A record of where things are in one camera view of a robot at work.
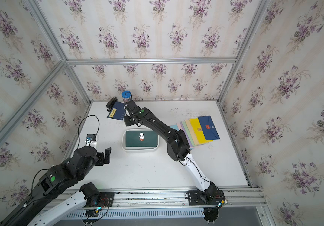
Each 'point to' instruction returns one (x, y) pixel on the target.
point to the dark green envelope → (141, 139)
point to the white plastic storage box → (132, 149)
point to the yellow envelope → (202, 138)
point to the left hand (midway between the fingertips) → (105, 150)
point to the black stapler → (110, 103)
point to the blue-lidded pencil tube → (126, 95)
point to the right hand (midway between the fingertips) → (128, 121)
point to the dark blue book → (117, 111)
